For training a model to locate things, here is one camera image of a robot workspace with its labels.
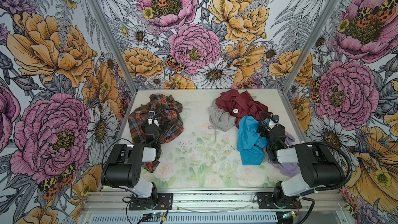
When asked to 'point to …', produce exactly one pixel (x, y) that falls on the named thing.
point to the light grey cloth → (219, 118)
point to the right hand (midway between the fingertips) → (268, 125)
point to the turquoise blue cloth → (251, 143)
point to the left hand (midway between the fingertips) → (156, 121)
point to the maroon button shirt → (238, 104)
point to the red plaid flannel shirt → (170, 120)
